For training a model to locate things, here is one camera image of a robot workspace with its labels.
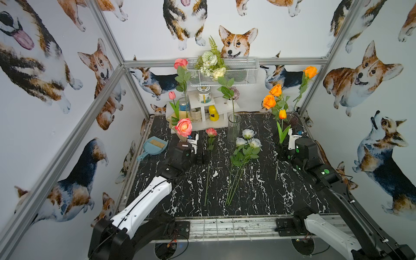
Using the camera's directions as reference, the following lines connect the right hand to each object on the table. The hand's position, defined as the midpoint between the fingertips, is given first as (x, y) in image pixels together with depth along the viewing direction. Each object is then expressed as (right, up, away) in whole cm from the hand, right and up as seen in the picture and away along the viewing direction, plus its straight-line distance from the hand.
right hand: (284, 141), depth 74 cm
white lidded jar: (-38, +25, +18) cm, 49 cm away
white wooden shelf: (-27, +21, +32) cm, 46 cm away
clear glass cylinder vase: (-21, +6, +25) cm, 33 cm away
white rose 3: (-9, -4, +24) cm, 26 cm away
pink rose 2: (-36, +3, +32) cm, 48 cm away
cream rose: (-26, +25, +12) cm, 38 cm away
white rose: (-11, +2, +30) cm, 32 cm away
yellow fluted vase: (-51, +14, +20) cm, 57 cm away
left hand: (-39, -3, +6) cm, 39 cm away
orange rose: (0, +25, +10) cm, 27 cm away
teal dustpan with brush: (-72, -5, +29) cm, 78 cm away
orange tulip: (-1, +4, +1) cm, 4 cm away
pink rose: (-45, +6, -7) cm, 46 cm away
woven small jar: (-46, +16, +39) cm, 62 cm away
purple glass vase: (+12, +11, +18) cm, 24 cm away
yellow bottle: (-34, +15, +38) cm, 53 cm away
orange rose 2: (-6, +18, +4) cm, 20 cm away
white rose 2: (-20, -14, +23) cm, 34 cm away
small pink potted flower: (-20, +28, +24) cm, 42 cm away
